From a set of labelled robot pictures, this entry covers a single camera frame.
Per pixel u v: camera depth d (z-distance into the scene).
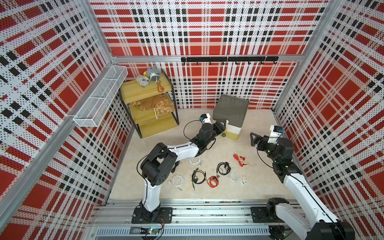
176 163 0.91
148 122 1.11
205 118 0.82
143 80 0.84
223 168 0.90
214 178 0.86
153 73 0.86
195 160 0.93
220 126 0.79
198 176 0.87
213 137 0.78
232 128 0.95
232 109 0.94
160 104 0.88
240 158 0.94
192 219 0.73
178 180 0.85
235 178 0.86
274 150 0.63
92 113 0.69
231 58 0.89
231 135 1.00
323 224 0.40
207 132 0.69
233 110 0.93
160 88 0.86
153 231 0.69
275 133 0.69
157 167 0.50
